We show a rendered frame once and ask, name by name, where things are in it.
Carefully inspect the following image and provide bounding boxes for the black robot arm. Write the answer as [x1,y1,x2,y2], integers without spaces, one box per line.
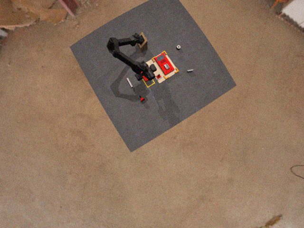
[106,33,155,81]

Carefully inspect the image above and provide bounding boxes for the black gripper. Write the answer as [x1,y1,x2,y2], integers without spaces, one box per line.
[135,64,157,81]

